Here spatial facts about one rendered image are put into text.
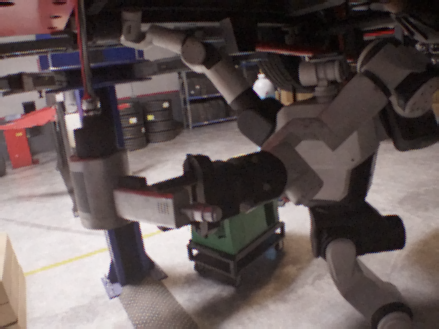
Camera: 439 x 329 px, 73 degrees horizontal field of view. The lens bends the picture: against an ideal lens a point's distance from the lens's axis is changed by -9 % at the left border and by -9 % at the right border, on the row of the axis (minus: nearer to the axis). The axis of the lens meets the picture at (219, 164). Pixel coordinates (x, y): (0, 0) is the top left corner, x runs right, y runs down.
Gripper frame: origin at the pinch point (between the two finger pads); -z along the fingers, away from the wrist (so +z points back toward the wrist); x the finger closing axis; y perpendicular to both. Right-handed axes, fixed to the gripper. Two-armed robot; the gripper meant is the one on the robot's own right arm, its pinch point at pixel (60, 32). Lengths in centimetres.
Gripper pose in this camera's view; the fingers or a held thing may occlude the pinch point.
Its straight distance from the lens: 112.6
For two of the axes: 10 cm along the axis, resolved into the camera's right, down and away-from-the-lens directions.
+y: -5.2, -1.7, 8.4
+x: 1.1, 9.6, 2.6
